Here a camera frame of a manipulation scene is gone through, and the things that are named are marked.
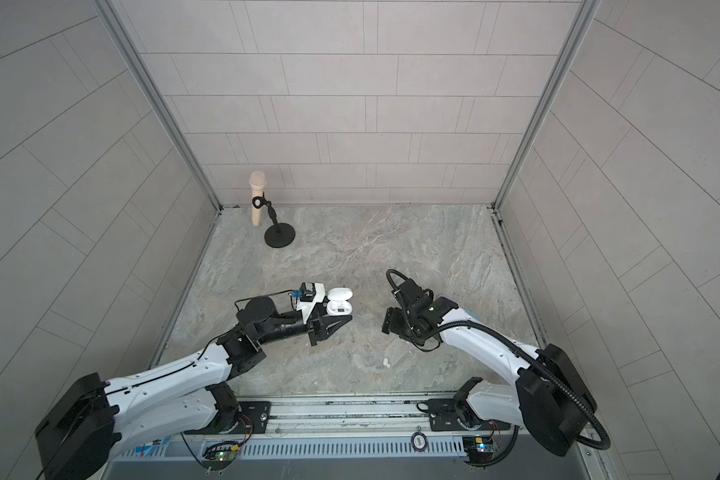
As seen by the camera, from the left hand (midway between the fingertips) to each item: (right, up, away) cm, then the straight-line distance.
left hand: (352, 315), depth 66 cm
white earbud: (+8, -17, +13) cm, 23 cm away
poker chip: (+15, -30, +3) cm, 34 cm away
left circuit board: (-29, -30, -1) cm, 42 cm away
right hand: (+9, -9, +15) cm, 20 cm away
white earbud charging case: (-3, +3, -1) cm, 4 cm away
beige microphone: (-30, +34, +21) cm, 50 cm away
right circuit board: (+29, -32, +2) cm, 43 cm away
